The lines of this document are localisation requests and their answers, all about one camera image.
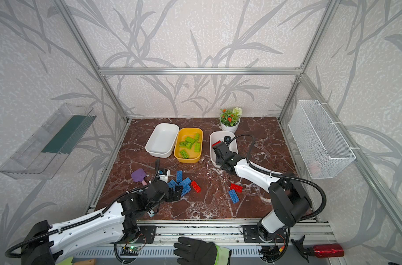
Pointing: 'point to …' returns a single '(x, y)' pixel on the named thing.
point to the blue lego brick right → (233, 196)
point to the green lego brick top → (189, 139)
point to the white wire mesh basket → (321, 145)
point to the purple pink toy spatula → (138, 175)
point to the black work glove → (191, 252)
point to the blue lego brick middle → (186, 187)
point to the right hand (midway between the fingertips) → (223, 151)
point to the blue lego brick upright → (179, 175)
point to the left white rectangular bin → (162, 143)
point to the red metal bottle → (328, 250)
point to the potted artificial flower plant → (229, 119)
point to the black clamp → (304, 252)
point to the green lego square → (183, 143)
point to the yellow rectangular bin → (189, 144)
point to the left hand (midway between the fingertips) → (178, 183)
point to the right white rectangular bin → (216, 136)
